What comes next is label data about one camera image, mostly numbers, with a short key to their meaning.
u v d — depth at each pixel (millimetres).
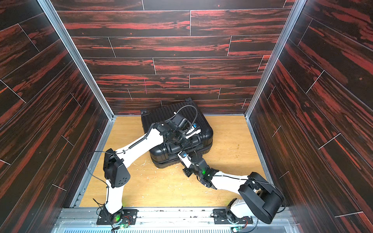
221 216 739
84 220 732
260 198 429
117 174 478
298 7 663
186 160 733
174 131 629
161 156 769
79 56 856
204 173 664
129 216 734
